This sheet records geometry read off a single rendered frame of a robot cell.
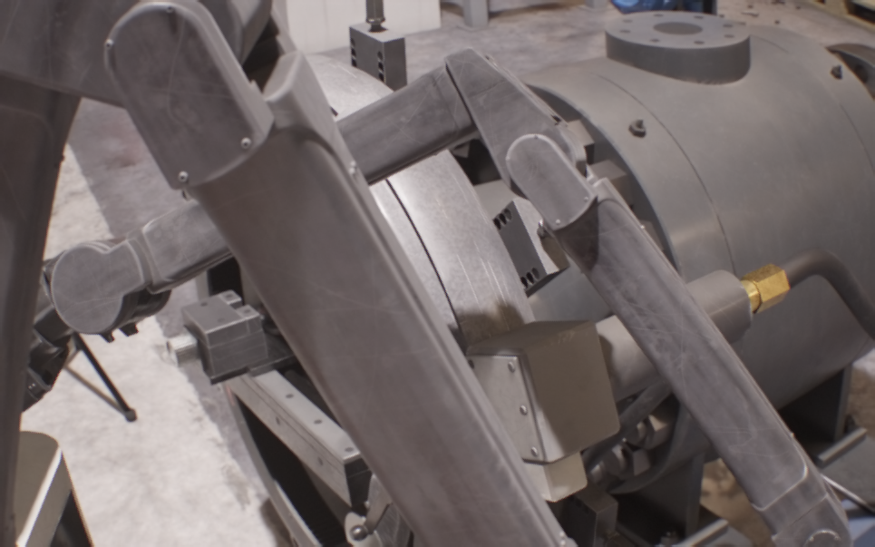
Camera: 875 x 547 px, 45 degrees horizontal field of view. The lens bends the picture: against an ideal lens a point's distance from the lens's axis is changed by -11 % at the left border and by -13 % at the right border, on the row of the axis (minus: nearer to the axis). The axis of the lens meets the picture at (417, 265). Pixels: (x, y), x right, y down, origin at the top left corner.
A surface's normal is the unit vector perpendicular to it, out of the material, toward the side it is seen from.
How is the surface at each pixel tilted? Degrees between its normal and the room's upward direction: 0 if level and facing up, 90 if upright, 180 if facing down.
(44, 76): 90
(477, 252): 48
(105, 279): 70
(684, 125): 31
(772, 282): 60
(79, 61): 90
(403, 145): 74
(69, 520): 90
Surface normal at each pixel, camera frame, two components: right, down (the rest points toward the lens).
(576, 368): 0.44, -0.04
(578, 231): -0.12, 0.33
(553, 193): -0.25, 0.10
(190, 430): -0.09, -0.90
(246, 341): 0.51, 0.29
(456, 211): 0.26, -0.45
